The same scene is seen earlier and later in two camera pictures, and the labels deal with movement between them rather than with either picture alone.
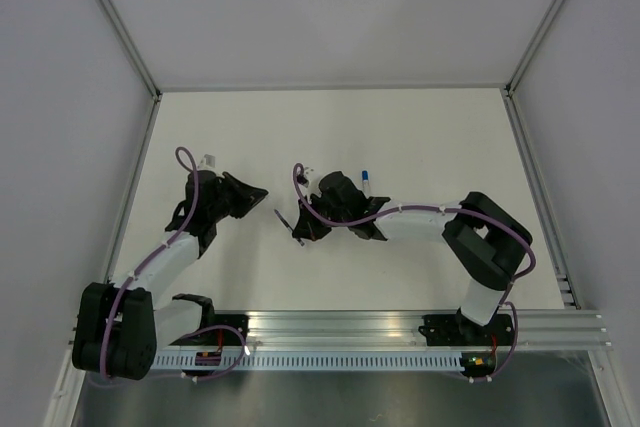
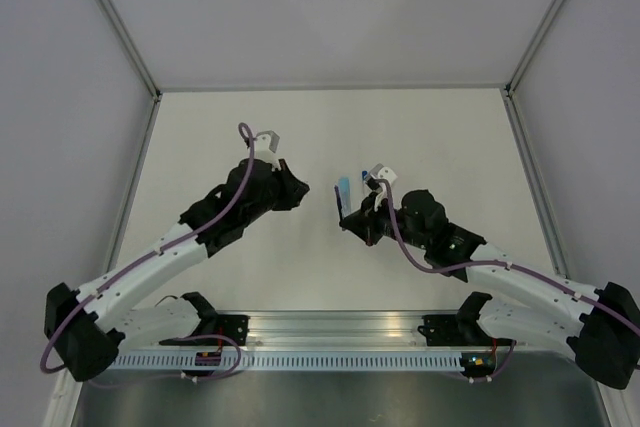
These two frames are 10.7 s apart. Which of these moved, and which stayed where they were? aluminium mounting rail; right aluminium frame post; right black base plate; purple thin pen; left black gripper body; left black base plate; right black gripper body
Moved: right black gripper body; purple thin pen; left black gripper body
Stayed: right aluminium frame post; right black base plate; aluminium mounting rail; left black base plate
